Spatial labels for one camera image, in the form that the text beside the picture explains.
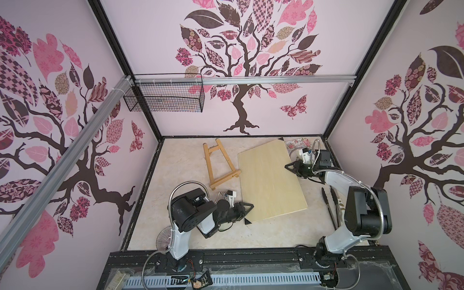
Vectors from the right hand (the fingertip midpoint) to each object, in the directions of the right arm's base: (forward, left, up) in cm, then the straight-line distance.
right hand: (287, 166), depth 91 cm
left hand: (-20, +18, -10) cm, 29 cm away
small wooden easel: (-1, +31, -7) cm, 31 cm away
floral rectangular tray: (+27, -17, -12) cm, 34 cm away
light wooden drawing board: (-7, +9, -7) cm, 13 cm away
